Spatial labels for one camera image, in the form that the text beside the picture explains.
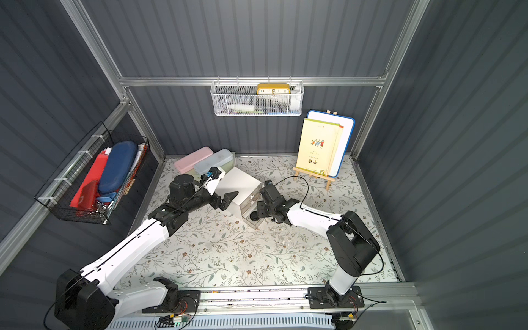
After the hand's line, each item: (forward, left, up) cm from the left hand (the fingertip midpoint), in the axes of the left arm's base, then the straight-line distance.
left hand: (228, 184), depth 76 cm
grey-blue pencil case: (+28, +11, -15) cm, 34 cm away
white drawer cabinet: (0, -5, -15) cm, 15 cm away
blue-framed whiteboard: (+29, -50, +7) cm, 58 cm away
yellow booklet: (+25, -39, -3) cm, 46 cm away
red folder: (+2, +48, +5) cm, 49 cm away
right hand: (+2, -14, -17) cm, 22 cm away
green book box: (+25, +7, -17) cm, 31 cm away
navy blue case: (+2, +38, +8) cm, 39 cm away
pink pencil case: (+27, +27, -17) cm, 41 cm away
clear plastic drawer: (-1, -5, -24) cm, 24 cm away
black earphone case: (0, -8, -23) cm, 25 cm away
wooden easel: (+17, -45, -18) cm, 52 cm away
